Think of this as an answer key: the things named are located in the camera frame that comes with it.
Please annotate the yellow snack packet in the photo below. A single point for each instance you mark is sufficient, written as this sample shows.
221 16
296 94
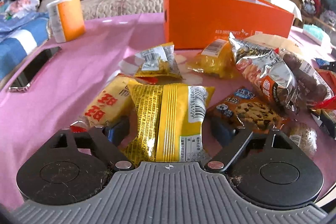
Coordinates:
169 122

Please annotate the clear brown cake packet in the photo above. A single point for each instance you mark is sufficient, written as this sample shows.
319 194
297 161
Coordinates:
302 135

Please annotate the orange shoe box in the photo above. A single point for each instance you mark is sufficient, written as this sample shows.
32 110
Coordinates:
193 24

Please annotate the pink quilted sofa cover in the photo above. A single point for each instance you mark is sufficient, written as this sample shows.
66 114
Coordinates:
94 9

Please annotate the black smartphone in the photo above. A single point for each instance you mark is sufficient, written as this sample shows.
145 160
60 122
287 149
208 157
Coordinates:
24 80

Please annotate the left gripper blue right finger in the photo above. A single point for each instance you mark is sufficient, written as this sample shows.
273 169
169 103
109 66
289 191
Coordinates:
233 142

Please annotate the silver foil snack packet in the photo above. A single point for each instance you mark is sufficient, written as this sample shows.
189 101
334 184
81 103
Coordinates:
267 72

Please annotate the small yellow silver packet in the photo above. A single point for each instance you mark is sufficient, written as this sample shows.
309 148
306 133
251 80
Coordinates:
158 61

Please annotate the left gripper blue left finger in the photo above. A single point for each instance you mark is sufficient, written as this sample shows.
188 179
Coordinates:
105 141

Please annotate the wicker chair with clothes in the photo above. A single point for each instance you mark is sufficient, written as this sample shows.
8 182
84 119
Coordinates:
315 11

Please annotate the teal tissue pack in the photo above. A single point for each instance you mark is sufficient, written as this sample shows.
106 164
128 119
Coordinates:
316 34

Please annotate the yellow clear barcode packet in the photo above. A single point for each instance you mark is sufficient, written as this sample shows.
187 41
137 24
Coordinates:
216 60

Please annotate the blue striped bedding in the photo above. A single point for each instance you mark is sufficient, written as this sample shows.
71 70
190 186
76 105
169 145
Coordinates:
17 44

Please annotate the red snack packet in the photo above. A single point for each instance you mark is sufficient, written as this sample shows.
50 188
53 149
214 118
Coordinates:
324 114

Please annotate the brown sausage snack bag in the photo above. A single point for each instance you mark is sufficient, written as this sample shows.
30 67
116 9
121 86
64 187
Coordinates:
313 89

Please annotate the beige paper snack bag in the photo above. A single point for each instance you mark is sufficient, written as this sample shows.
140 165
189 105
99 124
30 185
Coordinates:
278 43

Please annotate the red yellow cracker packet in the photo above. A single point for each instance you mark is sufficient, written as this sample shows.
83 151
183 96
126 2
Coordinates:
113 102

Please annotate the chocolate chip cookie packet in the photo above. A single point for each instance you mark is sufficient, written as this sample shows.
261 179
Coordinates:
244 108

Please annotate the orange cylindrical canister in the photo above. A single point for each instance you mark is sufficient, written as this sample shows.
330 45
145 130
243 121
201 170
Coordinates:
66 19

